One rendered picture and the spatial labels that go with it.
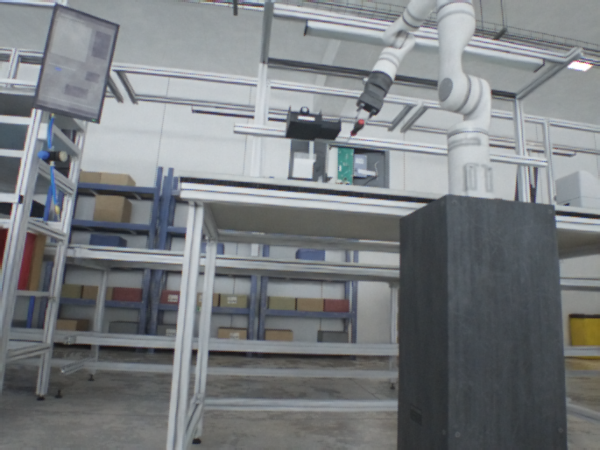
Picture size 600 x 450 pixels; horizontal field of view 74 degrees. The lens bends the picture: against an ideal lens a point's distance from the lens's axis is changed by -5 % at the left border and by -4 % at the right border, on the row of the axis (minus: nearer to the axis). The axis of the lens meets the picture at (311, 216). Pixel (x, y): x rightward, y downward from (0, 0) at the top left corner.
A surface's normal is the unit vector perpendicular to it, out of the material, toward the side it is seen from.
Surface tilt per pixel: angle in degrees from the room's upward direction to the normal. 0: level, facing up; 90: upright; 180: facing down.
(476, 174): 90
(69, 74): 101
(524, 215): 90
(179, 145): 90
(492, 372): 90
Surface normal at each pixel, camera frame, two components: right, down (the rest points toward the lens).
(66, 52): 0.55, 0.04
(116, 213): 0.16, -0.20
